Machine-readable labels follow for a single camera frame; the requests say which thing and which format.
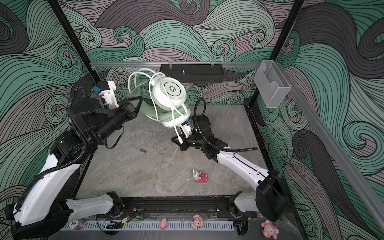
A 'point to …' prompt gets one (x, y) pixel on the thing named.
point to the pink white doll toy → (197, 222)
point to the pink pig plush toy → (269, 230)
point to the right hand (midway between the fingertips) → (172, 139)
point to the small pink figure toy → (163, 223)
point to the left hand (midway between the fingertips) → (142, 96)
